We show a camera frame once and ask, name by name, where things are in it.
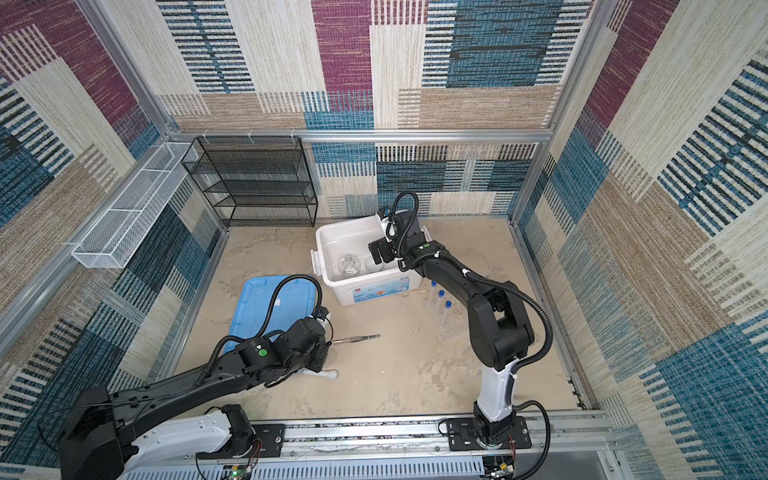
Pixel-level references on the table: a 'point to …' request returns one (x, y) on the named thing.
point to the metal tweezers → (354, 338)
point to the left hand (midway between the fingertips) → (326, 343)
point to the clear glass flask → (349, 265)
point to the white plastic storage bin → (343, 257)
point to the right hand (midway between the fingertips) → (385, 242)
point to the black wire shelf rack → (255, 181)
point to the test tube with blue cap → (431, 296)
